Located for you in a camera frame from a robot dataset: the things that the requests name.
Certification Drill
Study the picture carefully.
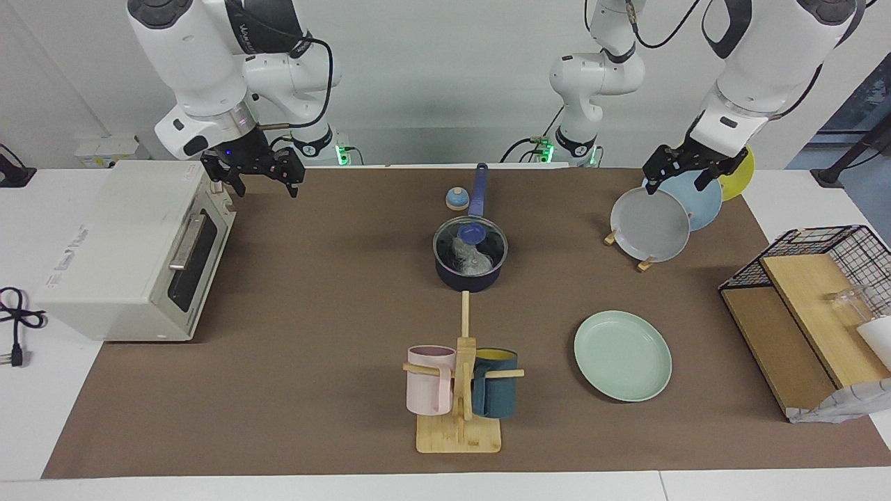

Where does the glass lid blue knob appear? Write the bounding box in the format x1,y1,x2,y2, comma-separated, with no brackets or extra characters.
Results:
433,216,507,276

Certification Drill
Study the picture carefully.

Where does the light blue plate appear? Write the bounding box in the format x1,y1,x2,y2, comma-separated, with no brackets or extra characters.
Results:
642,167,723,232

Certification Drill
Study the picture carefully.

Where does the yellow plate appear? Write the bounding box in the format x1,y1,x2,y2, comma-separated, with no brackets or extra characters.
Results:
717,145,755,202

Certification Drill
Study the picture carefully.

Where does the grey plate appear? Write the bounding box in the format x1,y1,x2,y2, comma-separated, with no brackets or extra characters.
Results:
610,186,691,263

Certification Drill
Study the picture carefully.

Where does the wooden plate rack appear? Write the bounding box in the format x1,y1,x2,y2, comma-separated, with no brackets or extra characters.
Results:
604,226,656,272

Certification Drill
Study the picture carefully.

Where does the light green plate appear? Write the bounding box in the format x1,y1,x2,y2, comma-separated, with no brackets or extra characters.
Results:
574,310,673,403

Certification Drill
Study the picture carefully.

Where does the white power strip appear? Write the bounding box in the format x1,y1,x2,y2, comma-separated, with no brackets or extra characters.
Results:
75,136,140,168

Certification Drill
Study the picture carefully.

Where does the white toaster oven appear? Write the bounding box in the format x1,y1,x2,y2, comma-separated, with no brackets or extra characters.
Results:
33,160,237,343

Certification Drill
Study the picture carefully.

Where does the black metal stand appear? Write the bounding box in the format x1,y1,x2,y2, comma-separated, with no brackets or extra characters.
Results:
811,111,891,187

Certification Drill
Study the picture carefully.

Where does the light bamboo board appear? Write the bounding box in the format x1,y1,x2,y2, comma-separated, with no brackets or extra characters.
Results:
760,254,891,389

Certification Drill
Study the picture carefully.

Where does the clear glass cup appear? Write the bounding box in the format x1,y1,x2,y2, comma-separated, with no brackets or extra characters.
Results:
825,285,878,324

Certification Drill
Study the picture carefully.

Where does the dark blue saucepan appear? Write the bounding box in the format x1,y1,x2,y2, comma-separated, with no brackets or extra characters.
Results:
433,163,509,293

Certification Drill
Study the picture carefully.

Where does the brown table mat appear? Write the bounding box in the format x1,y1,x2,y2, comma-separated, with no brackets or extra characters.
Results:
42,166,891,479

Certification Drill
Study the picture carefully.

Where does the black desk clamp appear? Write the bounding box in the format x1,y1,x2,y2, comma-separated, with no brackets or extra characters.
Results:
0,143,37,189

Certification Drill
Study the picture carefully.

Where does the white cup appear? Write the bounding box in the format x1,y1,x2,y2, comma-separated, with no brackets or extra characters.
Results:
856,317,891,369

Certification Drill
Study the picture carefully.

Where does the pink mug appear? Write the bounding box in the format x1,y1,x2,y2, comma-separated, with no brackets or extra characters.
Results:
407,345,457,417

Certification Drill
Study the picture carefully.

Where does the dark teal mug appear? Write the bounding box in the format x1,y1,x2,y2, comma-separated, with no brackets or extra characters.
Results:
471,348,519,420

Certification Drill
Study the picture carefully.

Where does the patterned plastic bag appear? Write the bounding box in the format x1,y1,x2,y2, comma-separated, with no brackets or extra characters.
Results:
787,379,891,424

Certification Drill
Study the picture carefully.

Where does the wooden mug tree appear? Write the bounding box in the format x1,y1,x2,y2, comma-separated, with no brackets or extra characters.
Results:
402,291,525,454

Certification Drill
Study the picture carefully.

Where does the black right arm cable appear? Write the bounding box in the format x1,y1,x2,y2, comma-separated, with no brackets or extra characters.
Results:
259,36,335,132

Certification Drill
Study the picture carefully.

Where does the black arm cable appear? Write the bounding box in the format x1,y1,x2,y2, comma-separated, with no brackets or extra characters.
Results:
259,36,335,132
771,42,833,119

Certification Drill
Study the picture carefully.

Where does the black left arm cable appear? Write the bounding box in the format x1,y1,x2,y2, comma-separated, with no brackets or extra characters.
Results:
771,42,833,119

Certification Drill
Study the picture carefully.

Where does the black left base cable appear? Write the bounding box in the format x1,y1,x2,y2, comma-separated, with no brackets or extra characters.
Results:
500,108,563,165

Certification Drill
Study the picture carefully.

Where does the black wire basket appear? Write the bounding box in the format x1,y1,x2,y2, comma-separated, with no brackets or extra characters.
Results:
718,225,891,321

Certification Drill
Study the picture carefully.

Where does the black power cord plug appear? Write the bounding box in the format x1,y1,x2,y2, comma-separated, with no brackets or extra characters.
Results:
0,287,48,368

